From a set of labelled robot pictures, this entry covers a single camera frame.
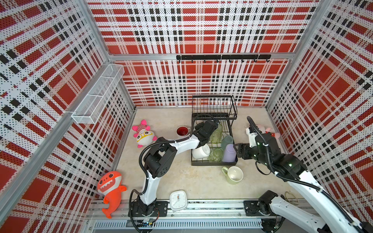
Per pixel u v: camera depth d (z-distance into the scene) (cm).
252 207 74
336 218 38
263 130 98
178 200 75
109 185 74
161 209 73
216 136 102
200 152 84
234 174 83
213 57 89
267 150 49
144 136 95
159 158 52
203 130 73
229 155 80
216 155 81
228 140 93
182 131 96
